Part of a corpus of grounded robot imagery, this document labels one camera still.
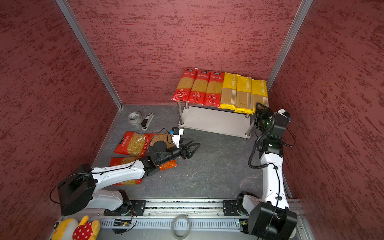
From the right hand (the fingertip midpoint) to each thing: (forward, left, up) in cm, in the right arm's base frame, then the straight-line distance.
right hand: (251, 105), depth 72 cm
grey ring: (-41, +39, -36) cm, 67 cm away
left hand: (-13, +27, -13) cm, 33 cm away
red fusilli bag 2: (-11, +77, -35) cm, 85 cm away
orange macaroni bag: (-14, +41, -6) cm, 44 cm away
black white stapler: (+16, +64, -31) cm, 73 cm away
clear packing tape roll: (+20, +72, -31) cm, 81 cm away
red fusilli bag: (0, +68, -32) cm, 75 cm away
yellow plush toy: (-45, +84, -28) cm, 99 cm away
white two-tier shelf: (+18, +13, -30) cm, 37 cm away
